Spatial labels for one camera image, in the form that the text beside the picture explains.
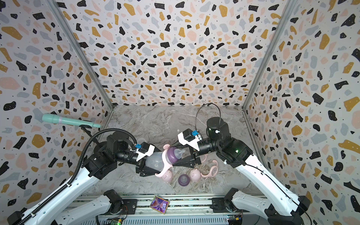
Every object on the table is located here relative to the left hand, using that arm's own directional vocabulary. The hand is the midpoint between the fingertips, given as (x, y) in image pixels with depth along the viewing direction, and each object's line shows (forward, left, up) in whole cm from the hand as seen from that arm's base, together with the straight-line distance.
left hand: (165, 163), depth 57 cm
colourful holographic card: (-10, +6, -29) cm, 32 cm away
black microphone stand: (+23, +49, -24) cm, 59 cm away
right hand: (0, -5, +7) cm, 8 cm away
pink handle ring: (+4, -22, -28) cm, 36 cm away
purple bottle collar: (+2, -7, -30) cm, 30 cm away
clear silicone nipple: (+8, -7, -30) cm, 32 cm away
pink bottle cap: (+4, -13, -27) cm, 31 cm away
